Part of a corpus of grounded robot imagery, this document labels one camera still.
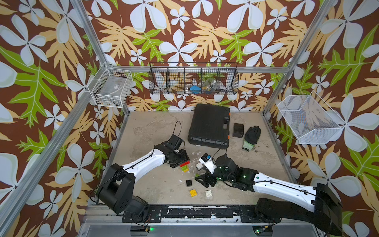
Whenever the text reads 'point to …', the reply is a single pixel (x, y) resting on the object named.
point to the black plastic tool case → (210, 126)
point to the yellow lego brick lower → (193, 192)
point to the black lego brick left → (189, 183)
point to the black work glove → (251, 137)
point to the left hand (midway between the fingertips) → (187, 158)
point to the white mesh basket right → (310, 119)
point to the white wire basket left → (111, 86)
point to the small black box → (238, 130)
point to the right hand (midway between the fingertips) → (198, 173)
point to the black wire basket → (193, 78)
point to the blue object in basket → (195, 89)
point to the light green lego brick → (185, 168)
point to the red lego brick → (184, 164)
